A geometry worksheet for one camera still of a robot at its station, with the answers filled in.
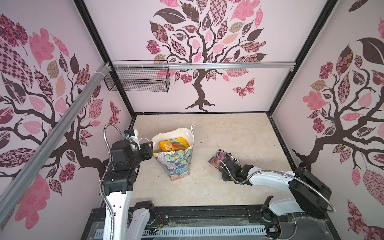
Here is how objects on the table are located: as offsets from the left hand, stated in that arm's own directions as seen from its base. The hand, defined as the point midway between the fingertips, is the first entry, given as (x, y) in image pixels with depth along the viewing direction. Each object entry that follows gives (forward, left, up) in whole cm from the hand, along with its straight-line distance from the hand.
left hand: (149, 146), depth 70 cm
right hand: (-2, -40, -26) cm, 48 cm away
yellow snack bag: (+7, -10, -9) cm, 15 cm away
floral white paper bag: (-4, -13, -10) cm, 17 cm away
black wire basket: (+70, +25, -10) cm, 75 cm away
